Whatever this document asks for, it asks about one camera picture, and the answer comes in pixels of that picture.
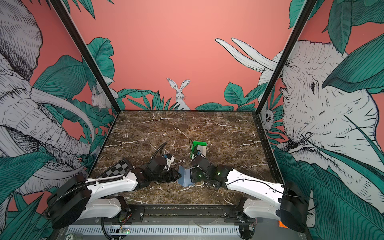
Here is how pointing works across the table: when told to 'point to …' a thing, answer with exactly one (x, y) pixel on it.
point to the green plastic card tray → (194, 145)
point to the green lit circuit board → (125, 230)
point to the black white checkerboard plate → (122, 168)
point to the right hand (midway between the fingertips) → (189, 173)
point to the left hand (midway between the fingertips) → (182, 175)
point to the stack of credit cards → (203, 149)
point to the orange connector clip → (281, 225)
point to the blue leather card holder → (185, 179)
